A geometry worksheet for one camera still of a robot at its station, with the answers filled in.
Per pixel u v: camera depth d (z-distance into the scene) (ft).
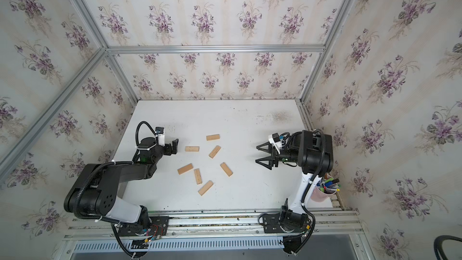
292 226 2.24
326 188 2.42
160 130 2.66
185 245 2.51
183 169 2.94
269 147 2.82
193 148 3.13
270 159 2.47
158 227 2.36
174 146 2.82
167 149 2.73
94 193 1.46
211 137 3.32
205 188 2.74
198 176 2.83
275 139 2.51
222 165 2.97
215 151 3.12
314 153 1.77
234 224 2.45
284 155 2.58
